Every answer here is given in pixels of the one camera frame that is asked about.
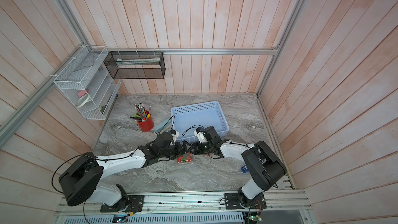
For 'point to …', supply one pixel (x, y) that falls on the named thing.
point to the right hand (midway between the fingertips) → (191, 149)
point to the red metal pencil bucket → (146, 125)
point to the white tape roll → (82, 100)
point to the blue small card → (244, 169)
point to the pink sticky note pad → (82, 93)
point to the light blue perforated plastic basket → (186, 119)
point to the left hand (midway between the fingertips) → (188, 152)
